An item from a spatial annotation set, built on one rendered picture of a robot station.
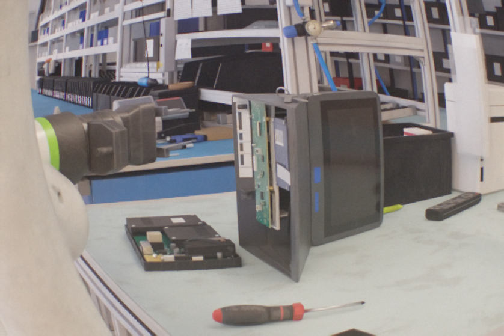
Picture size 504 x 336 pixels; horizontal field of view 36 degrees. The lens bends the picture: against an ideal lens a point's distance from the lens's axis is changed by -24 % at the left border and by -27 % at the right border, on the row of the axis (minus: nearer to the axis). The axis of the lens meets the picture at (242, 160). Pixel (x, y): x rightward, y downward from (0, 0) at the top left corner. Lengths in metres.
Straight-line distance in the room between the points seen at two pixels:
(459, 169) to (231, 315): 0.81
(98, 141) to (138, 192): 1.75
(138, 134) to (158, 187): 1.67
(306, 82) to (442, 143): 1.29
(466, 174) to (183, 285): 0.67
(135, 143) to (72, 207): 0.28
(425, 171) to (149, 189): 1.36
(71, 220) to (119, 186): 1.90
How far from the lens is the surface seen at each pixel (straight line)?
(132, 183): 2.81
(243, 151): 1.36
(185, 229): 1.41
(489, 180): 1.64
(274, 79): 3.57
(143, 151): 1.18
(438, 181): 1.65
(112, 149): 1.06
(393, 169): 1.58
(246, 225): 1.38
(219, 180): 2.89
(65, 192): 0.91
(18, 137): 0.55
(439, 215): 1.44
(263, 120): 1.27
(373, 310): 1.00
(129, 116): 1.16
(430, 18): 7.19
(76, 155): 1.07
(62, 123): 1.07
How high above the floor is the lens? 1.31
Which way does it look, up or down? 8 degrees down
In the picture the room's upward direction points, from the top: 3 degrees counter-clockwise
